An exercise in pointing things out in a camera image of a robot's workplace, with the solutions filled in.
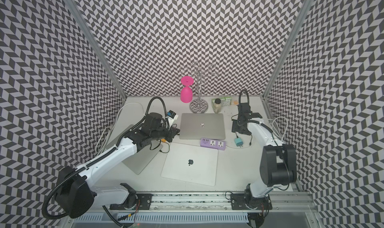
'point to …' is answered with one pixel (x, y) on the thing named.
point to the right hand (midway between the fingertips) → (239, 132)
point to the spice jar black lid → (217, 105)
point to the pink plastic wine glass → (186, 92)
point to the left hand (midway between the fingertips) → (178, 132)
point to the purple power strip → (213, 144)
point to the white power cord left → (112, 127)
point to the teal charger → (238, 142)
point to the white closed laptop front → (191, 163)
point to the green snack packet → (225, 101)
